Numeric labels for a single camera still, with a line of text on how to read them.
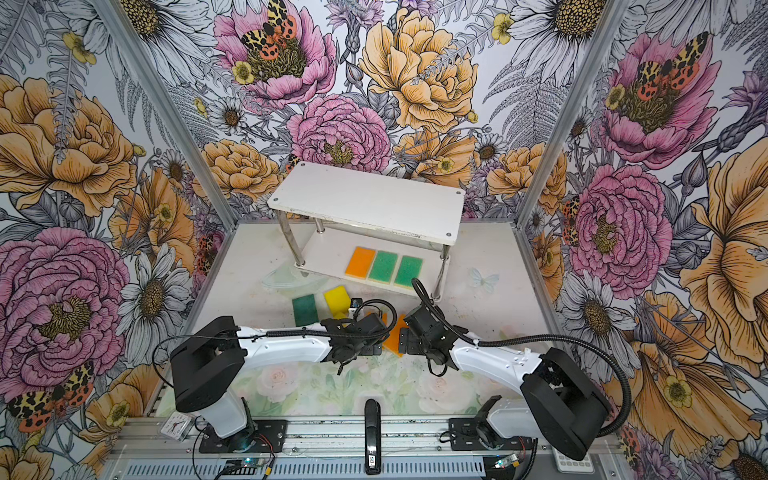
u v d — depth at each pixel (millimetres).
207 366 451
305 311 940
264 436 733
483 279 1052
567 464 700
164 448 754
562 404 423
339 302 992
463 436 736
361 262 995
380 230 742
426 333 674
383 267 994
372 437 706
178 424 745
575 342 447
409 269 967
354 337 678
